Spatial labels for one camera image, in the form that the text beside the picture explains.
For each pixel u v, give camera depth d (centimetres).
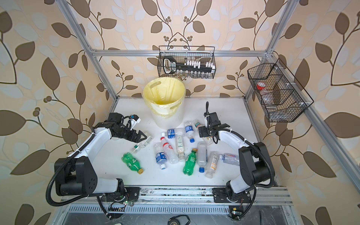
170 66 85
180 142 89
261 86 81
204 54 91
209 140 89
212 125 71
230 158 82
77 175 42
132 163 80
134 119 77
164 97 105
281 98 74
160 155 83
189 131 95
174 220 66
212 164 80
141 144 89
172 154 86
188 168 82
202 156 88
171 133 93
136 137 75
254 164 44
